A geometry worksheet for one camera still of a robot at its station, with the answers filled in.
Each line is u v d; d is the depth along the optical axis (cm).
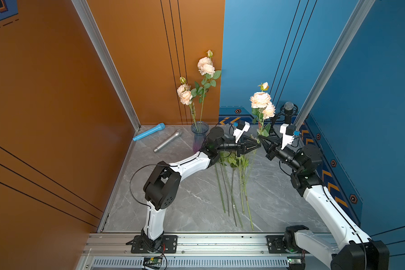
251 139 70
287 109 97
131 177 97
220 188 91
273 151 61
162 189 50
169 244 73
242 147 67
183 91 86
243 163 99
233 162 98
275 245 72
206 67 79
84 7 70
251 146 71
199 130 94
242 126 64
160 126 116
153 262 72
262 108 59
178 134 112
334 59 85
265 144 68
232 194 89
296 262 70
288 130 58
